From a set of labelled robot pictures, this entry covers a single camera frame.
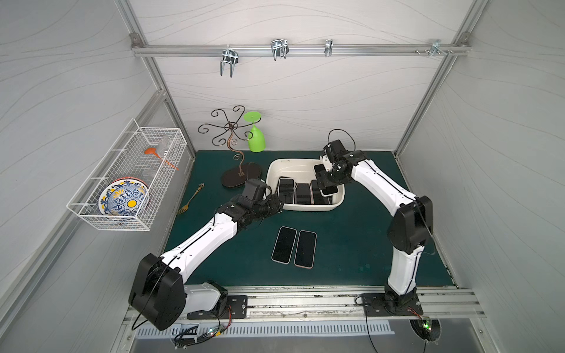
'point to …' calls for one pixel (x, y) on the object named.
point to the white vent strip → (276, 328)
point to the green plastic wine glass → (257, 139)
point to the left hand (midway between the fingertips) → (281, 205)
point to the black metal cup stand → (233, 129)
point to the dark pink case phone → (317, 197)
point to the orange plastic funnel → (152, 151)
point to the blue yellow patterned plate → (123, 197)
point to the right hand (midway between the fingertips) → (327, 179)
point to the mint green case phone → (284, 245)
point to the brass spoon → (186, 207)
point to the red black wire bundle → (188, 337)
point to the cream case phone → (327, 190)
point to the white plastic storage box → (302, 170)
